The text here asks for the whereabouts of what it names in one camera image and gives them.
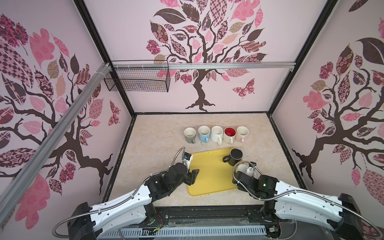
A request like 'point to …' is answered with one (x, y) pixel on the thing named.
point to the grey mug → (190, 133)
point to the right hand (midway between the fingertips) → (239, 182)
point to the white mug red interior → (229, 133)
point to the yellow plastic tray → (214, 174)
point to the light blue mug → (204, 132)
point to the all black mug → (235, 157)
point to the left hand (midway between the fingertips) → (193, 172)
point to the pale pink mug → (242, 132)
